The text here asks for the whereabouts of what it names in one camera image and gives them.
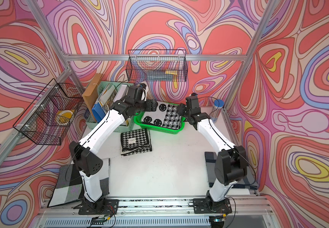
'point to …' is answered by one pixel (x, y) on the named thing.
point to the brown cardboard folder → (90, 94)
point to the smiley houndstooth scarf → (167, 114)
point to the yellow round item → (63, 117)
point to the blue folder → (98, 112)
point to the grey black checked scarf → (69, 186)
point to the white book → (122, 91)
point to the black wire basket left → (50, 118)
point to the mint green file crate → (110, 92)
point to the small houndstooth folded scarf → (136, 142)
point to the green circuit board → (98, 220)
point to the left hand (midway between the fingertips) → (153, 102)
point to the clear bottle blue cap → (218, 104)
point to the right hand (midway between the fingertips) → (180, 111)
